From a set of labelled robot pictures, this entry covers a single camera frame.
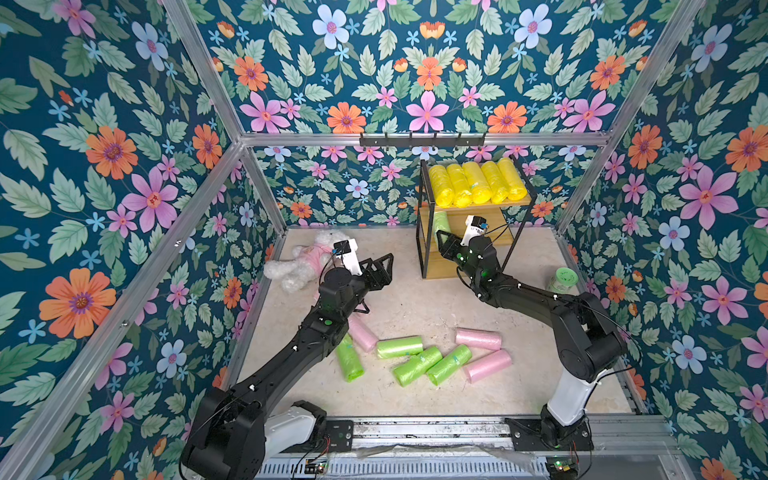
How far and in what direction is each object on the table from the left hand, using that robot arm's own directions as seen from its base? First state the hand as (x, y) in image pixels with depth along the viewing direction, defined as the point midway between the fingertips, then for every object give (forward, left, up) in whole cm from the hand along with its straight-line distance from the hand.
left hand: (386, 256), depth 76 cm
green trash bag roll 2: (-19, +12, -24) cm, 33 cm away
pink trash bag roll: (-11, +9, -25) cm, 29 cm away
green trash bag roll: (+14, -17, -3) cm, 22 cm away
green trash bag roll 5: (-20, -17, -23) cm, 35 cm away
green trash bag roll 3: (-15, -2, -23) cm, 28 cm away
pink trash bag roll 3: (-22, -27, -25) cm, 43 cm away
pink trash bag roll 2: (-14, -25, -23) cm, 37 cm away
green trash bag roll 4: (-20, -6, -24) cm, 32 cm away
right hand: (+12, -17, -4) cm, 21 cm away
